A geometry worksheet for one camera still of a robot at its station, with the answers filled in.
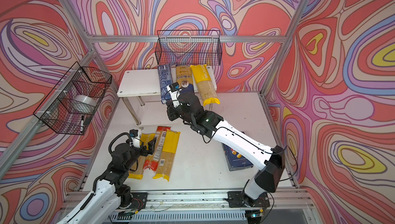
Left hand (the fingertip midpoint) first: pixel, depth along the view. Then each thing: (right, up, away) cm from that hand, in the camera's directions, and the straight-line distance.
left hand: (149, 136), depth 82 cm
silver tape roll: (-27, +18, -12) cm, 34 cm away
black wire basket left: (-33, +17, -11) cm, 38 cm away
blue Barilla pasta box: (+46, -13, -2) cm, 48 cm away
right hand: (+13, +16, -13) cm, 25 cm away
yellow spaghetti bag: (-6, -19, -1) cm, 20 cm away
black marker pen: (-29, +8, -10) cm, 32 cm away
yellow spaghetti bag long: (+9, -11, +5) cm, 15 cm away
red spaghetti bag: (+1, -14, +1) cm, 14 cm away
